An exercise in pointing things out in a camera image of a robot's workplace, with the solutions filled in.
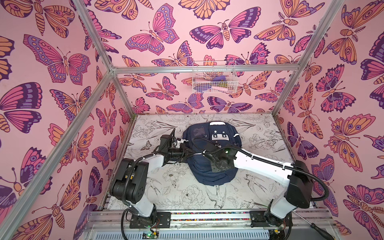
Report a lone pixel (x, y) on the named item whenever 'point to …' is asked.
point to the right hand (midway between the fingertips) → (216, 165)
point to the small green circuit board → (150, 236)
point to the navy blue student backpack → (213, 136)
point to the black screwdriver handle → (324, 233)
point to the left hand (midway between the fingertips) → (196, 151)
